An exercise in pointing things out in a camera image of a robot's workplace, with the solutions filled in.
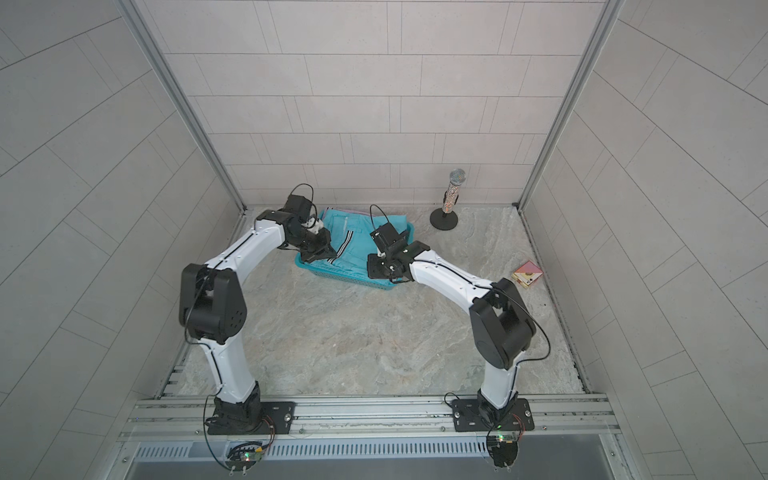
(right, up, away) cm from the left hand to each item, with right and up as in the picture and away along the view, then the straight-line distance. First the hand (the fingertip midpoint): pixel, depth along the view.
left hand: (341, 247), depth 91 cm
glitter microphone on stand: (+35, +10, +20) cm, 41 cm away
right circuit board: (+42, -45, -23) cm, 65 cm away
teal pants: (+2, +4, +3) cm, 6 cm away
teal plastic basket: (+2, -7, -6) cm, 9 cm away
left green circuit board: (-17, -45, -25) cm, 54 cm away
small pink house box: (+60, -9, +6) cm, 61 cm away
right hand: (+9, -6, -4) cm, 12 cm away
